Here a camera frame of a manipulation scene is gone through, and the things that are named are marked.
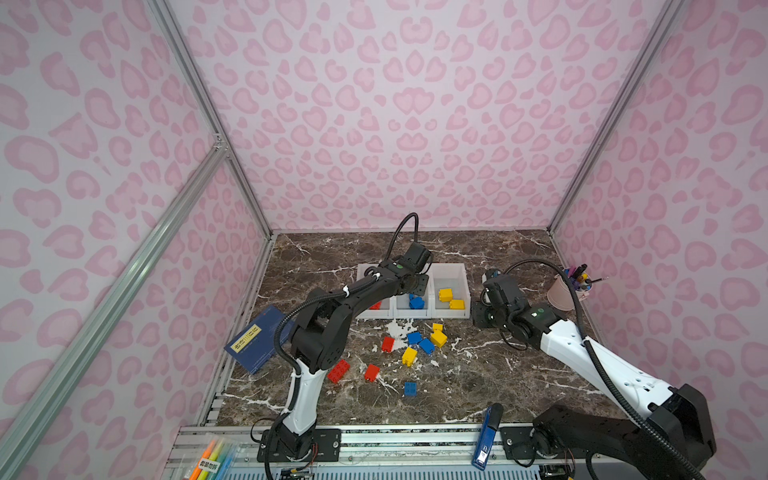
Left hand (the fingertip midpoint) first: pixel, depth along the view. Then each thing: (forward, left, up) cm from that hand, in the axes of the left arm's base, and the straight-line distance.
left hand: (419, 277), depth 95 cm
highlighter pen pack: (-46, +51, -7) cm, 69 cm away
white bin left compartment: (-9, +10, -4) cm, 15 cm away
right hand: (-14, -15, +5) cm, 21 cm away
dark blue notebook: (-18, +50, -9) cm, 54 cm away
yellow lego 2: (-23, +4, -7) cm, 24 cm away
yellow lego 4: (-17, -5, -7) cm, 19 cm away
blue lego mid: (-4, +1, -7) cm, 8 cm away
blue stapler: (-41, -14, -4) cm, 44 cm away
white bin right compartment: (+5, -12, -7) cm, 15 cm away
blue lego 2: (-16, +2, -9) cm, 19 cm away
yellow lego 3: (-7, -12, -6) cm, 15 cm away
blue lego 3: (-19, -1, -9) cm, 21 cm away
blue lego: (-5, +1, -8) cm, 9 cm away
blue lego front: (-31, +4, -8) cm, 32 cm away
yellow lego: (-3, -9, -6) cm, 11 cm away
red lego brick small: (-18, +11, -9) cm, 23 cm away
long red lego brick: (-26, +24, -7) cm, 37 cm away
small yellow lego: (-15, -5, -7) cm, 17 cm away
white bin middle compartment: (-7, +7, -6) cm, 11 cm away
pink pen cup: (-6, -45, -4) cm, 45 cm away
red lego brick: (-26, +15, -9) cm, 32 cm away
